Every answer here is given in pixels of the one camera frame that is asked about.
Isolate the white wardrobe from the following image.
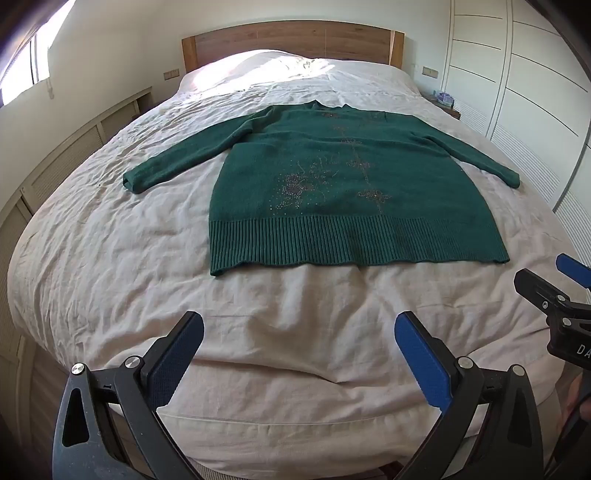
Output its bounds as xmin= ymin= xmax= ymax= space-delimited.
xmin=443 ymin=0 xmax=591 ymax=296

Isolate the person's right hand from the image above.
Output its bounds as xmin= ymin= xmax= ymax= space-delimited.
xmin=562 ymin=371 xmax=586 ymax=428

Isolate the bed with beige sheet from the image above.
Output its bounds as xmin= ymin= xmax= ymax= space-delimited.
xmin=7 ymin=48 xmax=578 ymax=467

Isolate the wooden headboard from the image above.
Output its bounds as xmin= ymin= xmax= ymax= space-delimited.
xmin=181 ymin=20 xmax=406 ymax=75

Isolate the green knitted sweater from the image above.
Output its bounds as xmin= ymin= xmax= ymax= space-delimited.
xmin=122 ymin=99 xmax=522 ymax=278

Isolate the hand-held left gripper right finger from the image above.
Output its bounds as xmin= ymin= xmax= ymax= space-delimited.
xmin=394 ymin=311 xmax=546 ymax=480

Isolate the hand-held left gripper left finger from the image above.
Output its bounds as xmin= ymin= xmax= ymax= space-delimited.
xmin=52 ymin=311 xmax=206 ymax=480

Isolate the window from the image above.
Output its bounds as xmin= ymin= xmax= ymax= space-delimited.
xmin=0 ymin=0 xmax=77 ymax=107

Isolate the wooden nightstand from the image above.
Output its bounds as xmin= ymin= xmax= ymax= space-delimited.
xmin=425 ymin=95 xmax=461 ymax=120

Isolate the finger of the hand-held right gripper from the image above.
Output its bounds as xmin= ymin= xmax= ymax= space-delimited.
xmin=555 ymin=253 xmax=591 ymax=292
xmin=513 ymin=269 xmax=574 ymax=325

